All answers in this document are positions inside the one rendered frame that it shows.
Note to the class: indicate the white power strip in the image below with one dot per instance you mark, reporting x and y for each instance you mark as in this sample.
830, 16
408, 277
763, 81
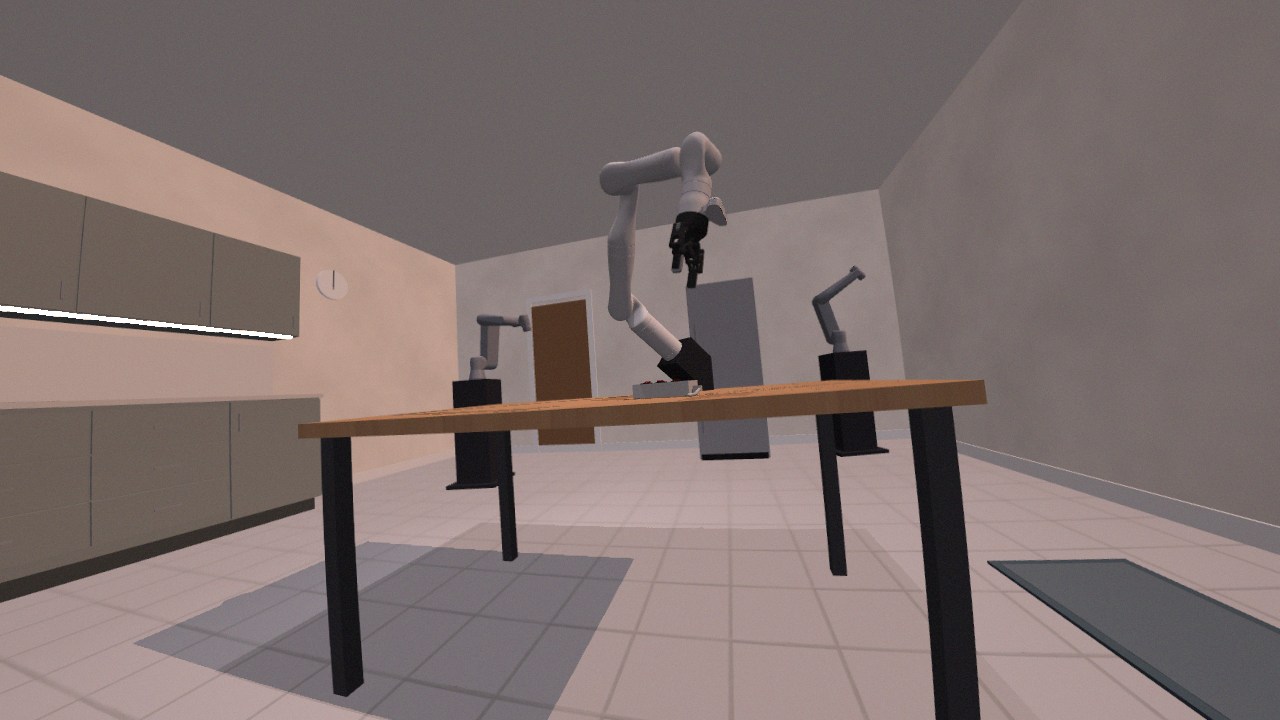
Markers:
666, 389

